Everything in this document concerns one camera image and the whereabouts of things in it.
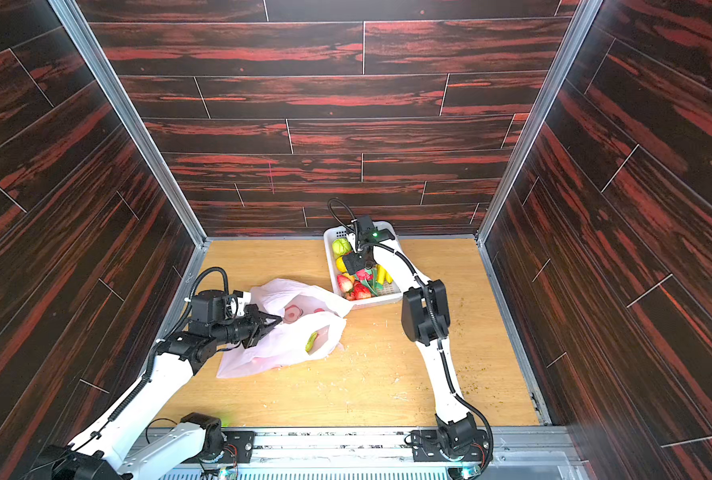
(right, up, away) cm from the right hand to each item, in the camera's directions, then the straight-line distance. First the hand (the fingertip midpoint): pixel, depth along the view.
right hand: (367, 259), depth 103 cm
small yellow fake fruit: (-10, -2, +2) cm, 10 cm away
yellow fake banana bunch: (+5, -5, -1) cm, 7 cm away
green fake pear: (-15, -21, -31) cm, 40 cm away
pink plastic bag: (-15, -17, -31) cm, 39 cm away
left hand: (-23, -16, -26) cm, 38 cm away
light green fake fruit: (-9, +4, -2) cm, 10 cm away
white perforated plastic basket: (-8, -8, -6) cm, 13 cm away
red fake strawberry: (-3, -11, -8) cm, 14 cm away
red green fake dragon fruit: (0, -5, -5) cm, 7 cm away
